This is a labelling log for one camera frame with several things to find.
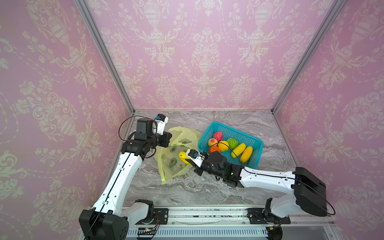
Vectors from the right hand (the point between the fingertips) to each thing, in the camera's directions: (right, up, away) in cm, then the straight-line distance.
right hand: (188, 156), depth 74 cm
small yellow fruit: (-2, +1, -4) cm, 4 cm away
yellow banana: (+31, 0, +20) cm, 37 cm away
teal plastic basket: (+26, +11, +26) cm, 38 cm away
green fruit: (+27, +4, +20) cm, 34 cm away
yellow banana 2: (+35, -3, +18) cm, 39 cm away
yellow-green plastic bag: (-14, -5, +19) cm, 24 cm away
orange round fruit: (+15, +1, +18) cm, 23 cm away
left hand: (-9, +10, +2) cm, 14 cm away
